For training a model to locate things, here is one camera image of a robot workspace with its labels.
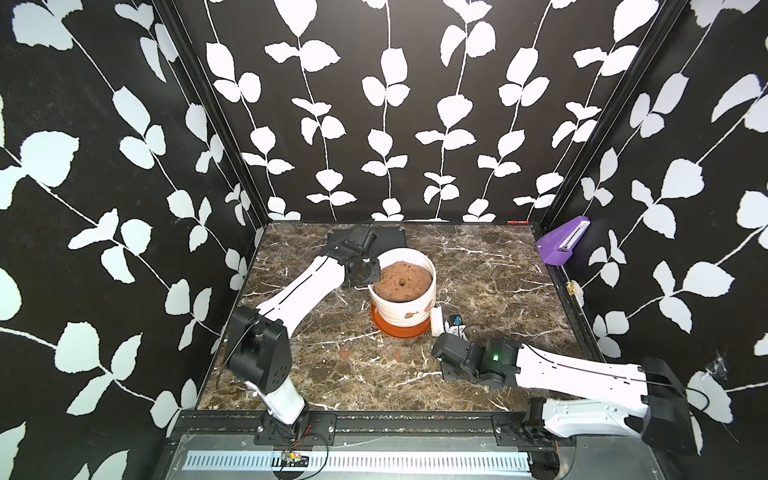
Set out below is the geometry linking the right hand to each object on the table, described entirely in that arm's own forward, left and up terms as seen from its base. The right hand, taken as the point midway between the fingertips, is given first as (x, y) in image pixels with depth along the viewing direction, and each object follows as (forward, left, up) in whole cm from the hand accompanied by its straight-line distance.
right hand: (440, 359), depth 78 cm
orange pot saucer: (+11, +11, -7) cm, 16 cm away
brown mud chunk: (+4, +27, -8) cm, 28 cm away
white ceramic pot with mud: (+18, +9, +5) cm, 21 cm away
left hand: (+23, +18, +8) cm, 31 cm away
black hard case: (+48, +15, -5) cm, 50 cm away
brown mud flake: (+4, +11, -8) cm, 15 cm away
